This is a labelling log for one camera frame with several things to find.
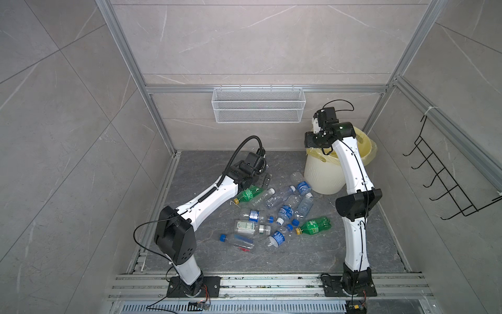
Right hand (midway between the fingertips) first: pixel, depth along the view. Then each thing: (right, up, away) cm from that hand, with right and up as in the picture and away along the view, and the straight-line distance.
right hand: (311, 139), depth 89 cm
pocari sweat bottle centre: (-8, -31, +5) cm, 32 cm away
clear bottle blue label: (-1, -23, +9) cm, 25 cm away
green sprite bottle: (-29, -26, +6) cm, 40 cm away
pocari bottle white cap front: (-16, -43, -8) cm, 46 cm away
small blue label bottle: (-26, -36, -2) cm, 44 cm away
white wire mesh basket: (-24, +20, +12) cm, 33 cm away
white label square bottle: (-29, -40, -5) cm, 49 cm away
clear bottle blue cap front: (-33, -46, -4) cm, 57 cm away
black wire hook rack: (+40, -14, -22) cm, 47 cm away
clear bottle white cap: (-22, -28, +6) cm, 36 cm away
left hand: (-25, -14, -5) cm, 29 cm away
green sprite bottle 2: (0, -39, -5) cm, 39 cm away
